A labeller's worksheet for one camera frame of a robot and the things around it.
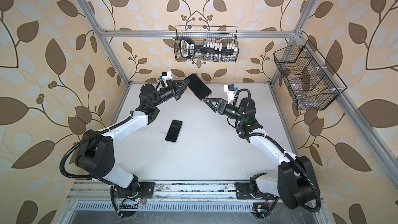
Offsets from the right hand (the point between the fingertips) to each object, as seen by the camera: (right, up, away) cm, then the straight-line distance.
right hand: (206, 102), depth 72 cm
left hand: (-9, +10, -3) cm, 14 cm away
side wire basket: (+51, +9, +1) cm, 52 cm away
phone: (-3, +5, -3) cm, 6 cm away
